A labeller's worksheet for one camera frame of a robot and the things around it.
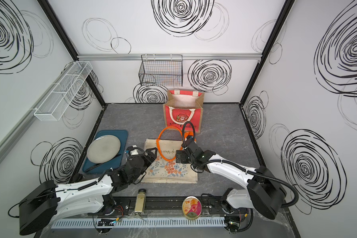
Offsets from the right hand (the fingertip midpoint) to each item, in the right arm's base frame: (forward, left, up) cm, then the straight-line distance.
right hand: (182, 156), depth 84 cm
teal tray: (-2, +40, -7) cm, 41 cm away
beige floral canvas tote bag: (-5, +11, -6) cm, 13 cm away
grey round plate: (+7, +52, -7) cm, 53 cm away
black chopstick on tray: (-4, +49, -5) cm, 49 cm away
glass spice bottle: (-23, +20, -3) cm, 30 cm away
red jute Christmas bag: (+38, +1, +2) cm, 38 cm away
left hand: (0, +14, +4) cm, 15 cm away
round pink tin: (-24, -5, -4) cm, 25 cm away
